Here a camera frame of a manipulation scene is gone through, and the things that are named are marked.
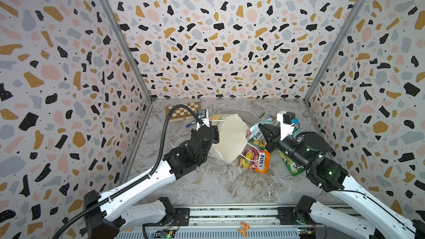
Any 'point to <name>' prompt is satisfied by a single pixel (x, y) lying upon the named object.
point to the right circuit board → (305, 233)
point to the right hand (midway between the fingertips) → (261, 125)
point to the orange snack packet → (255, 159)
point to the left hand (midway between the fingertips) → (213, 121)
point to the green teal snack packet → (296, 131)
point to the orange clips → (242, 230)
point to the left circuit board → (165, 233)
